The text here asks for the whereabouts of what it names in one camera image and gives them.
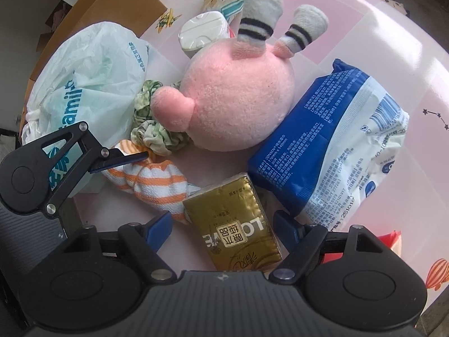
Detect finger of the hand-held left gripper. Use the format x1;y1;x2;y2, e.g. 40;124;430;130
35;121;150;216

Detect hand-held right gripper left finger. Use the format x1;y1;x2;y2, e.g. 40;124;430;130
59;211;176;283

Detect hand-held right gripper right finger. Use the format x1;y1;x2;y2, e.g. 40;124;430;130
269;210;384;284

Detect green patterned scrunchie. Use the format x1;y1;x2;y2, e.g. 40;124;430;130
130;80;192;157

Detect orange striped white socks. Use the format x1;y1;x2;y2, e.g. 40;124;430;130
105;140;200;223

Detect gold tissue pack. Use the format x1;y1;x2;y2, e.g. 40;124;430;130
182;173;284;274

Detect white and teal plastic bag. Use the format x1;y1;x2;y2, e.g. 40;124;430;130
22;22;153;197

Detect blue and white wipes pack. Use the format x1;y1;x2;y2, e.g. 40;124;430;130
247;58;410;230

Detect pink plush toy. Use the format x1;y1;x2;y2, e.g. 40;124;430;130
150;0;329;152

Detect cardboard box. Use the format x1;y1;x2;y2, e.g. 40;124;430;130
19;0;169;141

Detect small white tissue pack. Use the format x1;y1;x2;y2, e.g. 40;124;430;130
178;11;236;60

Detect pink printed tablecloth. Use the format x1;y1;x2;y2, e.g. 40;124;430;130
70;0;449;309

